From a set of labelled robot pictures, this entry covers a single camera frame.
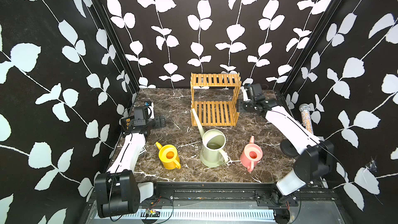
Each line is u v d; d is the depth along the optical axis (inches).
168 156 33.2
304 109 31.4
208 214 27.7
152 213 27.9
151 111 28.1
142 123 25.2
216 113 41.7
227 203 28.9
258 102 24.7
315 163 16.9
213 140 28.2
